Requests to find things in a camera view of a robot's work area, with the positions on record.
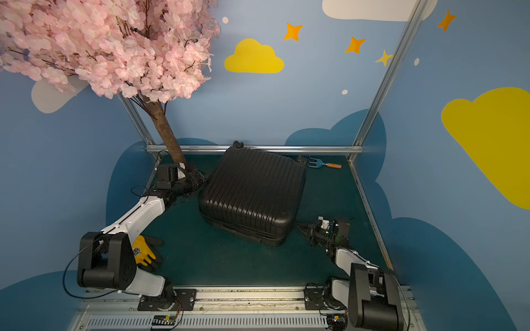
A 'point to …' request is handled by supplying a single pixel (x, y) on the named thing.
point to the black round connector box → (338, 321)
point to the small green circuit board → (163, 320)
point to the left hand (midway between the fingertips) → (205, 177)
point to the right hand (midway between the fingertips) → (300, 222)
